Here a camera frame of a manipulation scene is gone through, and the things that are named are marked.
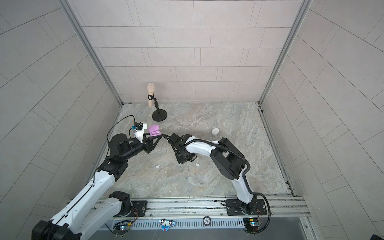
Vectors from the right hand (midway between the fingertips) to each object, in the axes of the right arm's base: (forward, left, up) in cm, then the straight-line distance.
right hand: (182, 162), depth 89 cm
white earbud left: (-3, +14, +3) cm, 15 cm away
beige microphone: (+34, +17, +30) cm, 49 cm away
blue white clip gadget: (-30, +7, +4) cm, 31 cm away
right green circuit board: (-32, -32, 0) cm, 46 cm away
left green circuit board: (-30, +26, +5) cm, 40 cm away
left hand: (+4, +8, +24) cm, 26 cm away
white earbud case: (+18, -22, +4) cm, 29 cm away
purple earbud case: (+5, +11, +27) cm, 29 cm away
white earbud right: (-4, -9, +3) cm, 10 cm away
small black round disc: (-30, -12, +2) cm, 32 cm away
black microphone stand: (+34, +17, +6) cm, 39 cm away
